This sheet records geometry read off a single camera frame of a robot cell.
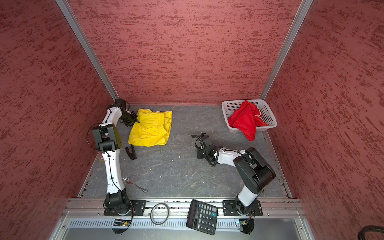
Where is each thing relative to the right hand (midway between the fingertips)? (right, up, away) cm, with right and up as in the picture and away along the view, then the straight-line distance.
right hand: (199, 154), depth 94 cm
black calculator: (+1, -25, -23) cm, 34 cm away
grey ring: (-24, -24, -22) cm, 40 cm away
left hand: (-44, +20, +14) cm, 50 cm away
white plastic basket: (+25, +33, +20) cm, 46 cm away
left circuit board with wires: (-39, -29, -22) cm, 53 cm away
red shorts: (+32, +23, +3) cm, 40 cm away
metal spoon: (-40, -12, -13) cm, 44 cm away
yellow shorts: (-32, +16, +9) cm, 37 cm away
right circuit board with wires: (+23, -29, -23) cm, 44 cm away
